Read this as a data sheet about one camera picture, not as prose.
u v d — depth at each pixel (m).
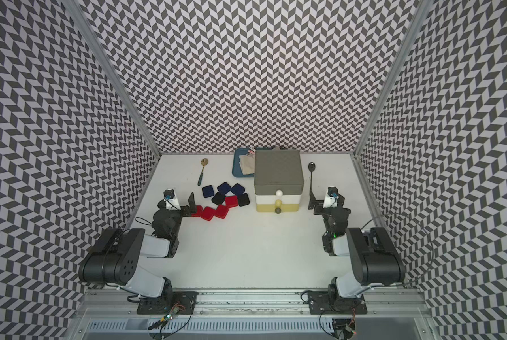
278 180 0.80
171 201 0.76
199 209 0.96
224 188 1.04
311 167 1.10
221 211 0.95
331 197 0.75
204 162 1.13
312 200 0.87
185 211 0.81
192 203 0.86
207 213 0.94
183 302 0.74
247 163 1.14
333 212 0.70
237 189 1.04
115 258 0.46
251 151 1.20
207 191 1.02
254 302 0.75
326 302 0.74
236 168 1.12
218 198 0.99
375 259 0.45
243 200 0.99
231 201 0.99
